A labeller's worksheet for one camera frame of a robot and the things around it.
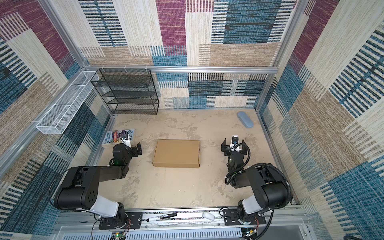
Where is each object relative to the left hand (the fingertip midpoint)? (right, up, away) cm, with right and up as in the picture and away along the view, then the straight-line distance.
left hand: (131, 141), depth 93 cm
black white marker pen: (+23, -35, -19) cm, 46 cm away
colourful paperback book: (-15, +2, +9) cm, 18 cm away
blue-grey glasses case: (+77, +14, +19) cm, 80 cm away
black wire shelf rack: (-10, +35, +18) cm, 40 cm away
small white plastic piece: (+45, -32, -22) cm, 59 cm away
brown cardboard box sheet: (+28, -7, -2) cm, 29 cm away
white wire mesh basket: (-26, +13, -22) cm, 36 cm away
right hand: (+62, +1, -5) cm, 63 cm away
